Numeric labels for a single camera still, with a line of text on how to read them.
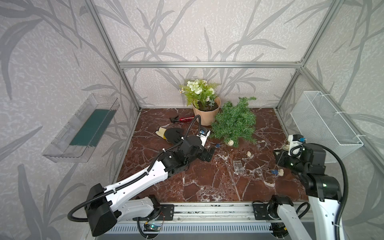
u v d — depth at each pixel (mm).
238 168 888
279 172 770
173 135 1029
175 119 1113
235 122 764
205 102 990
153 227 708
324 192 417
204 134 623
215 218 732
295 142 582
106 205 382
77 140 630
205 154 642
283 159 587
